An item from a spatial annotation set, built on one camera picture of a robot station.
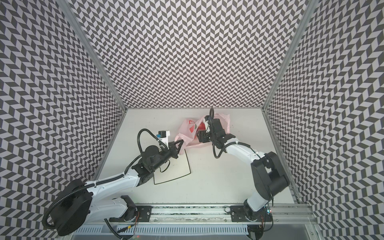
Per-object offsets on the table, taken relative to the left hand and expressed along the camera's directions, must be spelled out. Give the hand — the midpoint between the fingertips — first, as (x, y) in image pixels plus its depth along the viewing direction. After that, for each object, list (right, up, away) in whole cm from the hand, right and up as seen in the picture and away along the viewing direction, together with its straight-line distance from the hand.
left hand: (184, 141), depth 78 cm
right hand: (+9, +1, +11) cm, 15 cm away
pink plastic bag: (+1, +5, +13) cm, 14 cm away
